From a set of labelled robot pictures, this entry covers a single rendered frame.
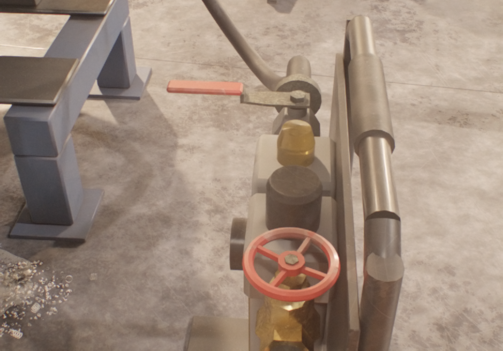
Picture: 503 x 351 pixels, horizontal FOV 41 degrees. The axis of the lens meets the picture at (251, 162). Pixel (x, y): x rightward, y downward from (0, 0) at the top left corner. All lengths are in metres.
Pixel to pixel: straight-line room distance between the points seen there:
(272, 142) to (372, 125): 0.19
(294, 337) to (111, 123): 1.09
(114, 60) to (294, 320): 1.17
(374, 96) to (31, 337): 0.75
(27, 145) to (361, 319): 0.83
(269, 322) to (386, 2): 1.67
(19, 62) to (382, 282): 0.97
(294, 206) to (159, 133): 0.98
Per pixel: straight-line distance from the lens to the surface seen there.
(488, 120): 1.63
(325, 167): 0.66
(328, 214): 0.61
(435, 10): 2.10
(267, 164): 0.66
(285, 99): 0.73
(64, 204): 1.26
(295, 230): 0.52
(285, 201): 0.55
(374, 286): 0.44
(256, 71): 1.23
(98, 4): 1.49
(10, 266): 1.26
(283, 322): 0.53
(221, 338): 1.08
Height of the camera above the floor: 0.87
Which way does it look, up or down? 38 degrees down
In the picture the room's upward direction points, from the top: straight up
